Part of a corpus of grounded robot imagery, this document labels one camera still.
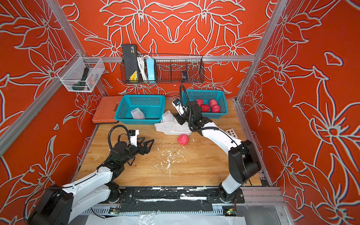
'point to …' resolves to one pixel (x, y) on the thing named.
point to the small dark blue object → (184, 75)
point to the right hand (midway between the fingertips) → (173, 110)
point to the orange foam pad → (106, 111)
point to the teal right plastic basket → (206, 96)
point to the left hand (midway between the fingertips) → (149, 139)
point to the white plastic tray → (177, 133)
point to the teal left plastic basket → (152, 106)
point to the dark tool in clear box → (82, 85)
